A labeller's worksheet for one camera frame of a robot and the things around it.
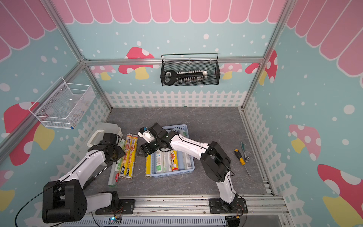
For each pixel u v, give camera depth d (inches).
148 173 32.6
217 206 29.2
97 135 35.1
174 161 34.3
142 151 28.1
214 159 21.0
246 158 35.2
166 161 34.0
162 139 24.6
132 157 35.3
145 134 29.3
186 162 33.7
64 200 17.6
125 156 34.7
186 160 34.2
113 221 28.7
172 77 35.4
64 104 39.3
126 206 29.3
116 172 32.6
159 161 33.8
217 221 28.0
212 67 37.1
